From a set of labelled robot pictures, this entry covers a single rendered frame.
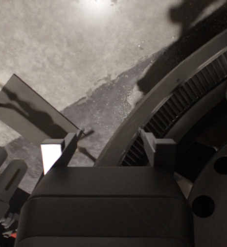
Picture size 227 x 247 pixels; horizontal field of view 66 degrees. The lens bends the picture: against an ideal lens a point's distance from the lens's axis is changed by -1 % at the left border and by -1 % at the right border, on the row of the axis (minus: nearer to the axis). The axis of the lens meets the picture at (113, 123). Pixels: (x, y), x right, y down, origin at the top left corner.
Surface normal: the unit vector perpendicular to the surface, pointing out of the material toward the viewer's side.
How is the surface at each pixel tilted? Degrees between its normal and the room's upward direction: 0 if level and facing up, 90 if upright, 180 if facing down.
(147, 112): 90
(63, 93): 0
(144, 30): 0
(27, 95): 0
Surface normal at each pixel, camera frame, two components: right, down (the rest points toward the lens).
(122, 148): -0.66, -0.63
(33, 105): -0.12, 0.62
